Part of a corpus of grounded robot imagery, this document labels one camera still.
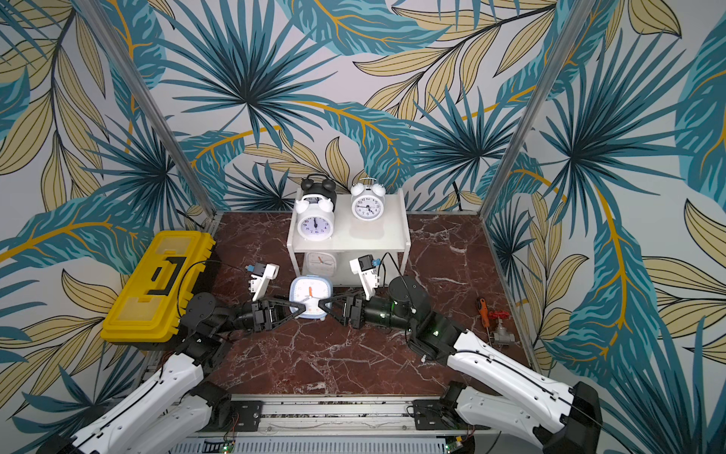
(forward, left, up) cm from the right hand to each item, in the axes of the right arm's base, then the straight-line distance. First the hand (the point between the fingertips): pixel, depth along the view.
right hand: (324, 303), depth 61 cm
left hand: (-2, +5, -2) cm, 5 cm away
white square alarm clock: (+17, +3, -10) cm, 20 cm away
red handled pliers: (+8, -51, -27) cm, 58 cm away
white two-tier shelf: (+14, -12, +2) cm, 19 cm away
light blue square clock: (+2, +3, +2) cm, 4 cm away
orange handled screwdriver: (+12, -47, -29) cm, 57 cm away
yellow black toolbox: (+7, +48, -13) cm, 50 cm away
